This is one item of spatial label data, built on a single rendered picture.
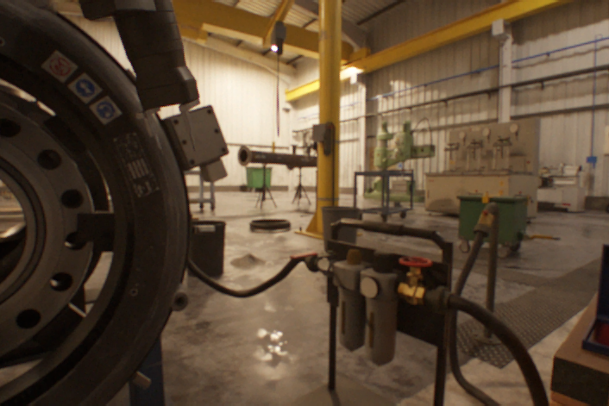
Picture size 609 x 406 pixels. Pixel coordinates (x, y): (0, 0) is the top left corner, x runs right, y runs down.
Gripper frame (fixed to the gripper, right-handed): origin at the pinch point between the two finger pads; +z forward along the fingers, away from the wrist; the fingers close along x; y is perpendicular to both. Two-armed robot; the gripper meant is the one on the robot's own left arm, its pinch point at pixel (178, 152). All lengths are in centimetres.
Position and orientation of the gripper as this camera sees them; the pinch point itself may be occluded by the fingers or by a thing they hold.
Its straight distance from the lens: 50.0
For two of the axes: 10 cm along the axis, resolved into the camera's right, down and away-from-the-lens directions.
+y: 0.9, -4.6, 8.8
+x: -9.8, 1.0, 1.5
